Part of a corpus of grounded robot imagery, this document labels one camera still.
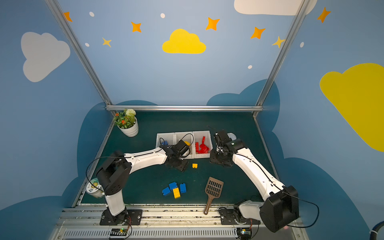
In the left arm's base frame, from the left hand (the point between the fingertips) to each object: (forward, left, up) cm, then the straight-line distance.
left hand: (182, 164), depth 91 cm
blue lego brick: (-13, +5, -1) cm, 14 cm away
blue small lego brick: (+18, +13, -3) cm, 22 cm away
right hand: (-2, -19, +12) cm, 22 cm away
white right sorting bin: (+20, -10, 0) cm, 22 cm away
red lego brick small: (+13, -9, -1) cm, 16 cm away
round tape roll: (-17, +44, +6) cm, 48 cm away
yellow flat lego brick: (-17, +2, -1) cm, 17 cm away
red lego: (+15, -13, -1) cm, 20 cm away
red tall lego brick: (+11, -14, 0) cm, 18 cm away
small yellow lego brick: (0, -7, -2) cm, 8 cm away
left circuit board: (-34, +30, -6) cm, 46 cm away
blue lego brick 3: (-14, -1, -1) cm, 14 cm away
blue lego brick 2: (-16, +8, -2) cm, 18 cm away
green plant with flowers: (+24, +38, +14) cm, 47 cm away
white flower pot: (+21, +37, +4) cm, 43 cm away
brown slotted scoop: (-14, -18, -3) cm, 23 cm away
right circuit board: (-34, -33, -6) cm, 48 cm away
